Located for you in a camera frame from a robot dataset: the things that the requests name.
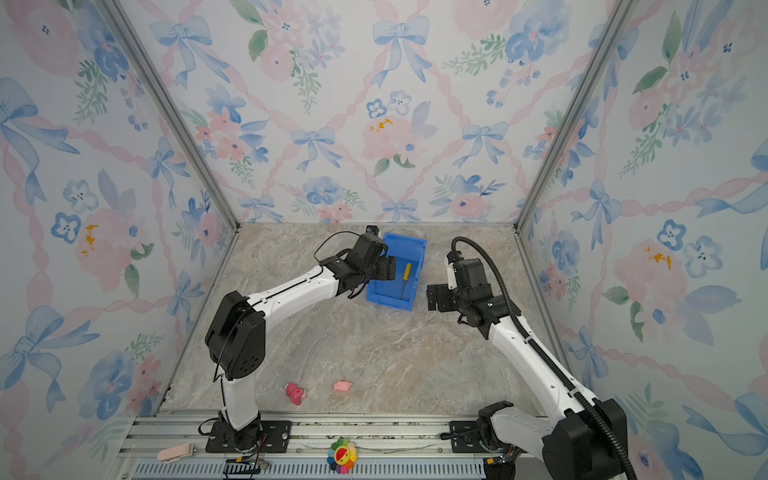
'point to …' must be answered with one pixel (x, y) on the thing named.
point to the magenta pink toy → (295, 393)
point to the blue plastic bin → (410, 256)
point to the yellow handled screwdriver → (406, 277)
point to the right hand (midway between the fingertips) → (444, 287)
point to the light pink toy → (342, 386)
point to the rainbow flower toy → (342, 455)
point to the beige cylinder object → (185, 450)
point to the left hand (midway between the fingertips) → (386, 259)
